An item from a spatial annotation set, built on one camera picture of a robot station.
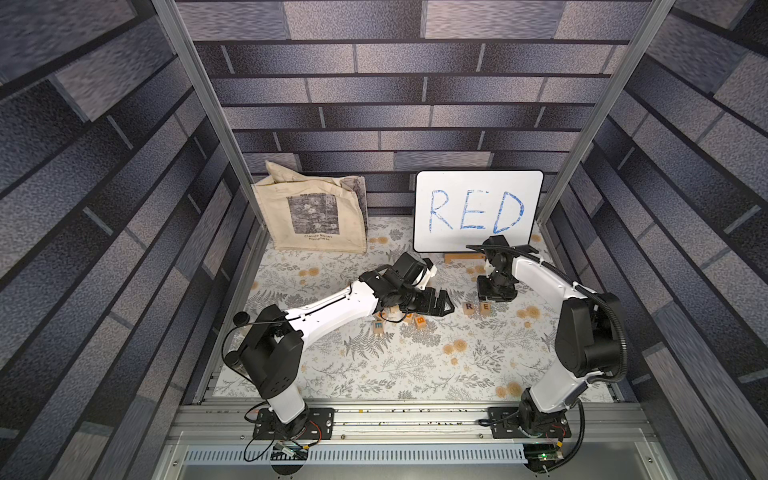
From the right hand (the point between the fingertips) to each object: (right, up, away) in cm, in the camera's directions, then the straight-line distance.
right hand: (488, 295), depth 91 cm
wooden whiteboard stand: (-6, +12, +15) cm, 20 cm away
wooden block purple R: (-6, -5, +1) cm, 7 cm away
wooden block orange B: (-21, -8, -1) cm, 23 cm away
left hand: (-17, -1, -14) cm, 22 cm away
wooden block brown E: (0, -4, +1) cm, 5 cm away
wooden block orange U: (-25, -7, -1) cm, 26 cm away
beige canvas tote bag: (-57, +27, +9) cm, 64 cm away
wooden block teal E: (-34, -9, -3) cm, 36 cm away
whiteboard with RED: (-7, +28, +7) cm, 29 cm away
